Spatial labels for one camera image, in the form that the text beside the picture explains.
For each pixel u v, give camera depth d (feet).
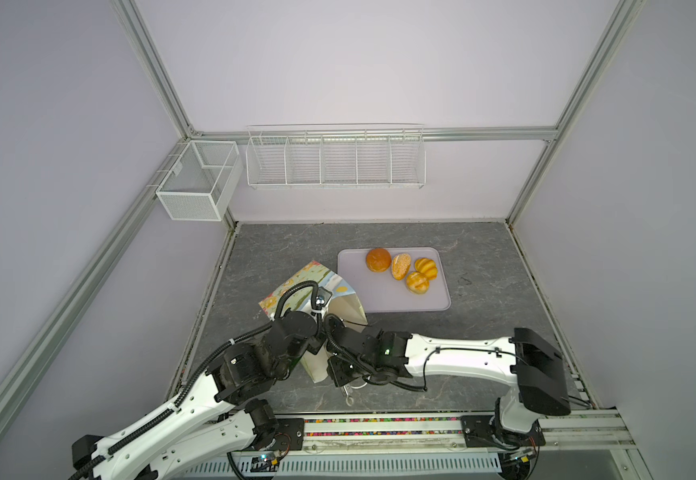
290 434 2.42
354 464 2.32
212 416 1.45
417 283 3.24
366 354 1.87
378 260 3.40
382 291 3.40
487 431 2.41
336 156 3.25
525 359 1.63
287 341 1.56
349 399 2.28
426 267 3.34
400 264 3.35
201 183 3.32
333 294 1.93
